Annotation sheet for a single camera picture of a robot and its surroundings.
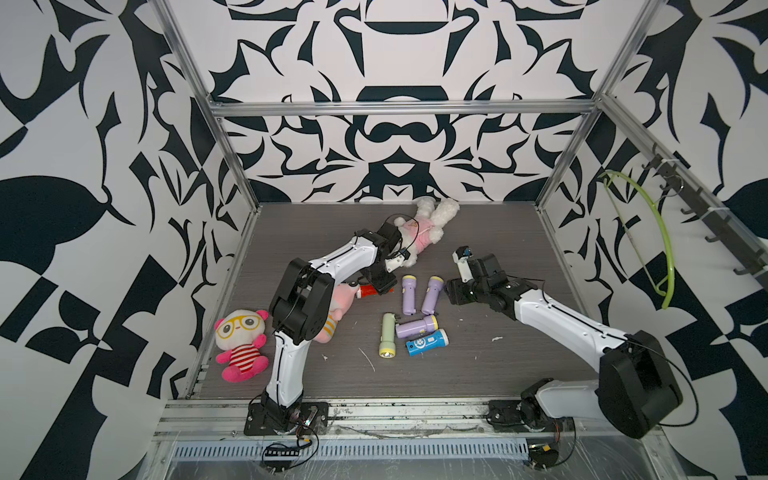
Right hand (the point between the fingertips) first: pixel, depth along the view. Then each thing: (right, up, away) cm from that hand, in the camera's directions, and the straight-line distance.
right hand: (452, 281), depth 88 cm
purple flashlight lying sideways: (-7, -12, -1) cm, 14 cm away
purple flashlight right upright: (-4, -3, +7) cm, 9 cm away
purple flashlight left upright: (-12, -5, +6) cm, 14 cm away
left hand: (-22, 0, +8) cm, 23 cm away
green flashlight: (-19, -17, -5) cm, 26 cm away
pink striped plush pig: (-32, -5, +1) cm, 33 cm away
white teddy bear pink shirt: (-6, +16, +13) cm, 21 cm away
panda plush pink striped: (-57, -13, -8) cm, 59 cm away
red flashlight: (-24, -3, +3) cm, 25 cm away
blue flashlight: (-9, -17, -5) cm, 20 cm away
